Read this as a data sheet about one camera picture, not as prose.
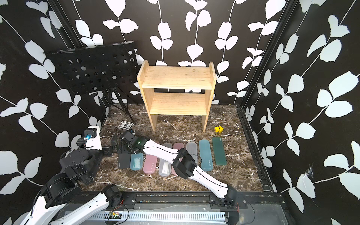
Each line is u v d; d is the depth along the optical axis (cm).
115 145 55
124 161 87
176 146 96
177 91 114
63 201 40
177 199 77
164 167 86
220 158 90
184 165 61
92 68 74
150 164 86
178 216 70
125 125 104
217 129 103
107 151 54
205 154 91
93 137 47
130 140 70
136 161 87
